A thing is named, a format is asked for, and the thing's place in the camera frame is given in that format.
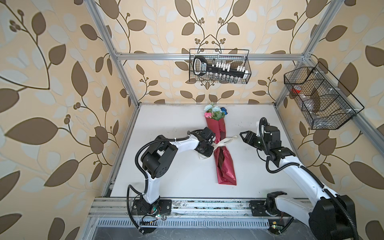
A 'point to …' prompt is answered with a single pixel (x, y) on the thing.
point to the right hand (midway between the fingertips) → (244, 136)
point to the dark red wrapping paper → (225, 170)
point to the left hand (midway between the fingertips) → (212, 151)
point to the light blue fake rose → (210, 107)
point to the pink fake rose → (208, 115)
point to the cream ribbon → (217, 144)
